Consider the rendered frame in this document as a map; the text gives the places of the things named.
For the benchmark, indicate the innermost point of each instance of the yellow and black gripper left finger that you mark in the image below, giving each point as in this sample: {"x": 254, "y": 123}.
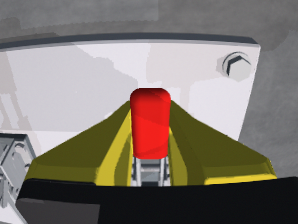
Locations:
{"x": 92, "y": 155}

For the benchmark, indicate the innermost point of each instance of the light grey fixture plate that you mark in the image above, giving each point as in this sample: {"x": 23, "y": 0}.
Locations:
{"x": 55, "y": 88}

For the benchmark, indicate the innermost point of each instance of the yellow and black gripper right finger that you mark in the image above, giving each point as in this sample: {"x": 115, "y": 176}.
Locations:
{"x": 209, "y": 156}

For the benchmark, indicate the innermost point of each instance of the grey toggle clamp with red handle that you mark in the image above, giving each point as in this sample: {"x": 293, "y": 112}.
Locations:
{"x": 15, "y": 159}

